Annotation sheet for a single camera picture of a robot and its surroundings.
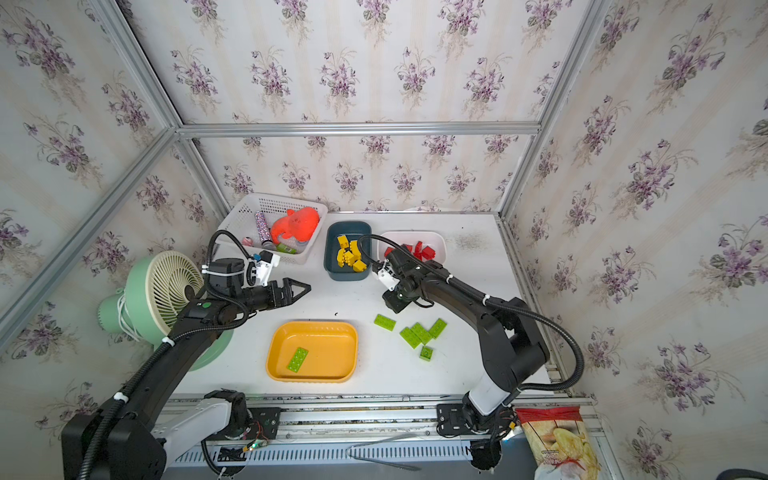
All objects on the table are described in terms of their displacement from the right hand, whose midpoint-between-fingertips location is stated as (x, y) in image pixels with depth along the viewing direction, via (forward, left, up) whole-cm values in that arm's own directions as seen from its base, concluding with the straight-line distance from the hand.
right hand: (403, 297), depth 89 cm
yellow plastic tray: (-14, +21, -8) cm, 26 cm away
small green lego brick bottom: (-15, -7, -6) cm, 17 cm away
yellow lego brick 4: (+14, +15, -4) cm, 21 cm away
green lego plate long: (-10, -2, -7) cm, 12 cm away
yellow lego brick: (+24, +22, -3) cm, 33 cm away
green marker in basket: (+22, +42, -5) cm, 48 cm away
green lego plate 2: (-5, +6, -6) cm, 10 cm away
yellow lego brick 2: (+20, +17, -3) cm, 26 cm away
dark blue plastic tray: (+33, +19, -6) cm, 38 cm away
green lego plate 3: (-9, -6, -6) cm, 13 cm away
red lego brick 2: (+21, +5, -5) cm, 23 cm away
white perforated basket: (+32, +61, 0) cm, 69 cm away
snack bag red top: (-36, -35, -1) cm, 50 cm away
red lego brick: (+21, -10, -5) cm, 24 cm away
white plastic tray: (+25, -11, -3) cm, 28 cm away
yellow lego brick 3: (+16, +18, -2) cm, 25 cm away
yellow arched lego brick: (+18, +22, -4) cm, 28 cm away
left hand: (-5, +27, +11) cm, 30 cm away
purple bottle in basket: (+29, +52, -2) cm, 60 cm away
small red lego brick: (+24, -6, -5) cm, 25 cm away
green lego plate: (-18, +30, -5) cm, 35 cm away
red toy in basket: (+26, +37, +3) cm, 45 cm away
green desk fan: (-11, +55, +24) cm, 61 cm away
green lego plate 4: (-7, -11, -7) cm, 14 cm away
